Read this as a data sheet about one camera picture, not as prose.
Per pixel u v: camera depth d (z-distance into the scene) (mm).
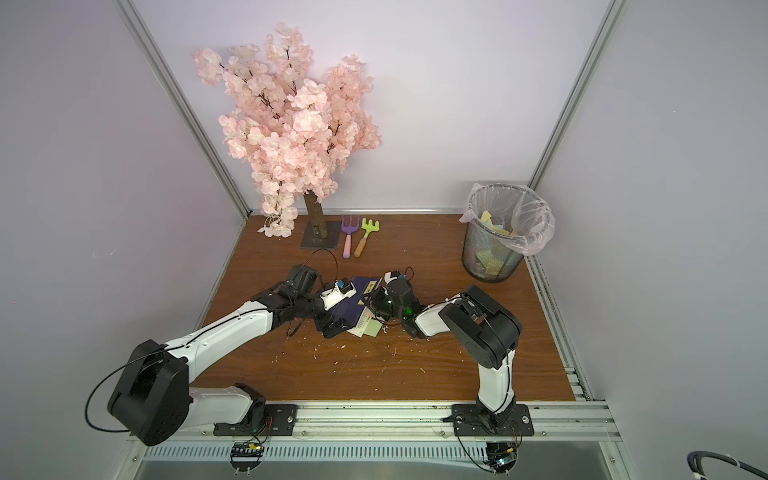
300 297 671
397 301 731
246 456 723
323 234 1103
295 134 641
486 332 496
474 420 727
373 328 875
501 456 705
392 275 894
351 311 875
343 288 729
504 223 1005
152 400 411
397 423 742
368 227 1145
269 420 723
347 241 1096
